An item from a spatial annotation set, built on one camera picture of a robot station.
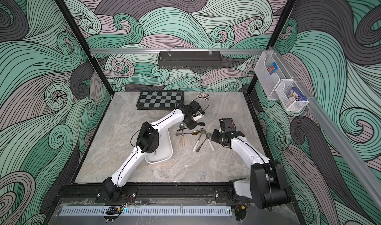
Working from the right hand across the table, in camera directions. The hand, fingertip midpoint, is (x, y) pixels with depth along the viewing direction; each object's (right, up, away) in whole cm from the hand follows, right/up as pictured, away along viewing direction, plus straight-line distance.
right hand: (216, 137), depth 89 cm
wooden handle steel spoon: (-22, +5, +9) cm, 24 cm away
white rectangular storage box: (-31, -8, -3) cm, 33 cm away
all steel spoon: (-4, 0, +7) cm, 9 cm away
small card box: (-4, +27, +29) cm, 40 cm away
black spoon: (-8, +6, +14) cm, 17 cm away
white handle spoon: (-8, +2, +9) cm, 12 cm away
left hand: (-14, +7, +11) cm, 19 cm away
